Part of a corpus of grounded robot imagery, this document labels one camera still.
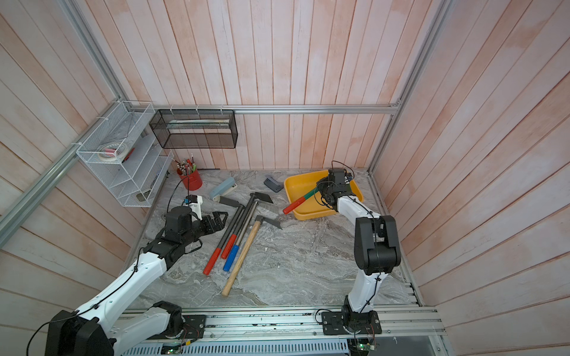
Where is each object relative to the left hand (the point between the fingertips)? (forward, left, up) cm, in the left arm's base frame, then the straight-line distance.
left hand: (220, 219), depth 82 cm
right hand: (+23, -40, -2) cm, 46 cm away
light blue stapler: (+25, +6, -12) cm, 28 cm away
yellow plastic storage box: (+31, -33, -16) cm, 48 cm away
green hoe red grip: (+12, -31, -4) cm, 34 cm away
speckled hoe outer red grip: (0, 0, -14) cm, 14 cm away
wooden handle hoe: (-6, -9, -15) cm, 18 cm away
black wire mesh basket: (+45, +18, +9) cm, 49 cm away
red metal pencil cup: (+29, +20, -9) cm, 36 cm away
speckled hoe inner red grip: (+22, -11, -13) cm, 28 cm away
